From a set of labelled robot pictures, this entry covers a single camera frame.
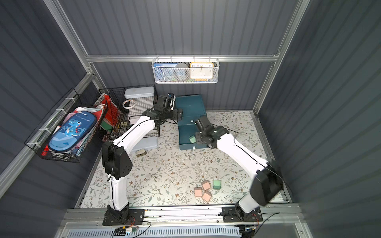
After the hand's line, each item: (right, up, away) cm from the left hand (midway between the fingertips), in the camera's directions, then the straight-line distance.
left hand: (178, 112), depth 89 cm
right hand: (+16, -14, -7) cm, 22 cm away
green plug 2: (+22, -42, -8) cm, 48 cm away
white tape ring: (-35, +9, +10) cm, 38 cm away
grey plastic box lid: (-32, +15, +13) cm, 38 cm away
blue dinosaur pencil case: (-44, -11, -24) cm, 52 cm away
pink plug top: (+17, -42, -7) cm, 46 cm away
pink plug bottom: (+17, -47, -11) cm, 51 cm away
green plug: (+9, -17, +4) cm, 19 cm away
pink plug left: (+12, -45, -9) cm, 47 cm away
